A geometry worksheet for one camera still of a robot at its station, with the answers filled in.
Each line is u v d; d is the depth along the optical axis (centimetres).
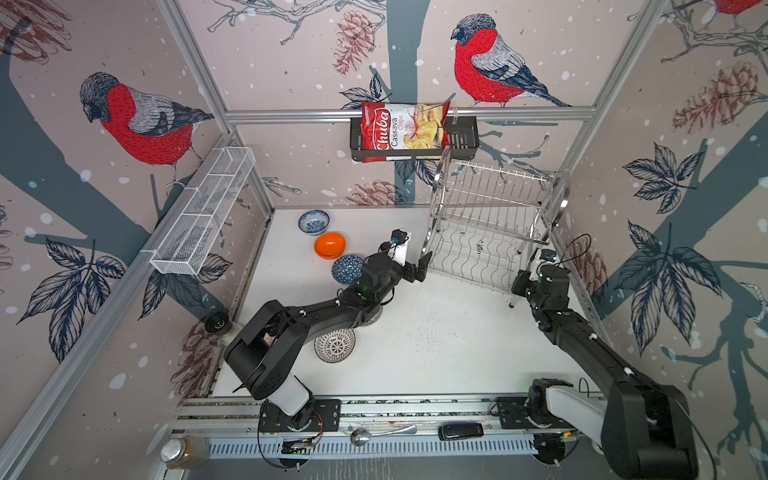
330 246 106
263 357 44
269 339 50
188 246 70
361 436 71
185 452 62
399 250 71
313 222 114
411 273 74
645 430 40
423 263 74
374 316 68
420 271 75
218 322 78
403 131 88
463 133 95
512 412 73
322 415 73
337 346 84
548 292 66
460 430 73
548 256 76
